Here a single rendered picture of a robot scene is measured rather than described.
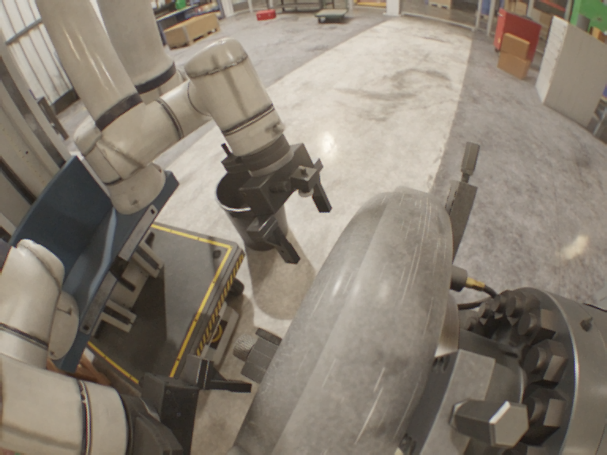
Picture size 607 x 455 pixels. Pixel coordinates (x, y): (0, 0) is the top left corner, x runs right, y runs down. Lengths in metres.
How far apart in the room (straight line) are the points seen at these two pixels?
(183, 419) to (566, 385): 0.48
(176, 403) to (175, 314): 0.76
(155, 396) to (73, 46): 0.47
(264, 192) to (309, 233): 1.07
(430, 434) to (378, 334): 0.08
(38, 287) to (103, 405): 0.18
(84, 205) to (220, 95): 0.60
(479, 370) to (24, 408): 0.32
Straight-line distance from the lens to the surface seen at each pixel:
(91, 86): 0.45
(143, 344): 1.11
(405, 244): 0.25
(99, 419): 0.28
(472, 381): 0.18
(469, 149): 0.41
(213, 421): 1.29
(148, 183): 0.79
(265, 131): 0.37
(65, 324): 0.74
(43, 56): 8.36
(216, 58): 0.37
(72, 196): 0.84
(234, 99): 0.36
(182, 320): 1.04
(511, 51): 4.58
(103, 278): 0.76
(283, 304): 1.27
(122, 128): 0.44
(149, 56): 0.70
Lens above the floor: 1.17
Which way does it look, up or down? 54 degrees down
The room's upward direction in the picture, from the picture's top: 11 degrees counter-clockwise
